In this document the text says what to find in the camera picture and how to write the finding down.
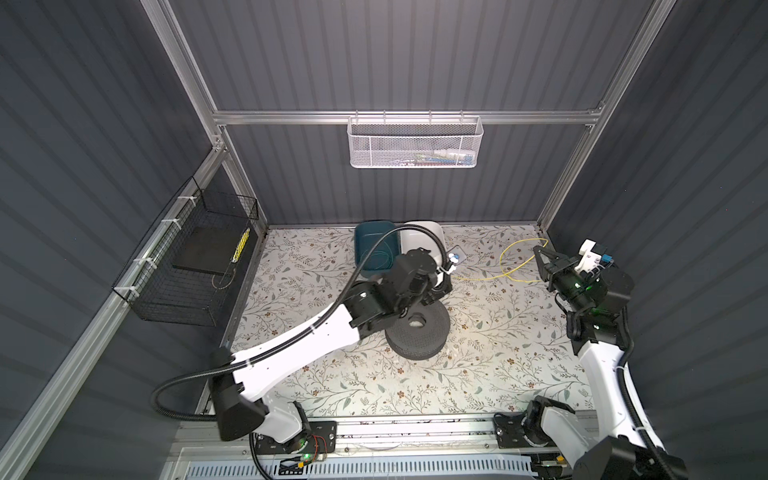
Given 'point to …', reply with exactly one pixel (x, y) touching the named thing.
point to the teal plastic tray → (367, 235)
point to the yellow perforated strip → (241, 245)
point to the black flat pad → (210, 248)
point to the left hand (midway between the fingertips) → (438, 261)
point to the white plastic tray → (411, 239)
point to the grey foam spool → (421, 332)
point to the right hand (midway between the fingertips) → (538, 251)
